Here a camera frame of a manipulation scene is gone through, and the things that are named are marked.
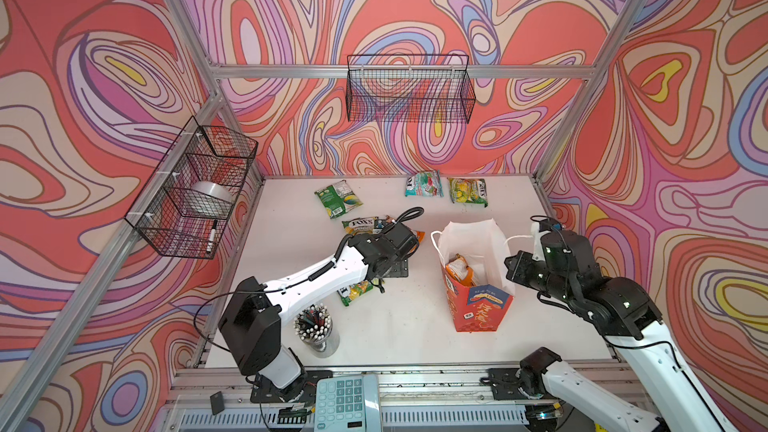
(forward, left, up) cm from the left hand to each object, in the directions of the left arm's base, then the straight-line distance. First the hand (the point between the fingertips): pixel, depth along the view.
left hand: (392, 264), depth 82 cm
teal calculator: (-32, +11, -9) cm, 35 cm away
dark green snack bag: (+33, +20, -10) cm, 40 cm away
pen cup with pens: (-18, +18, +6) cm, 26 cm away
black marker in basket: (+1, +45, +13) cm, 47 cm away
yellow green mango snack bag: (-4, +12, -10) cm, 16 cm away
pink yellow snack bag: (-1, -19, -1) cm, 19 cm away
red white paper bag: (+3, -27, -11) cm, 30 cm away
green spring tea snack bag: (+20, +11, -8) cm, 24 cm away
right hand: (-8, -26, +13) cm, 30 cm away
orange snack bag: (-5, -6, +22) cm, 23 cm away
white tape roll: (+6, +44, +21) cm, 49 cm away
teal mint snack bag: (+39, -13, -8) cm, 42 cm away
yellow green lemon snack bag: (+35, -30, -8) cm, 47 cm away
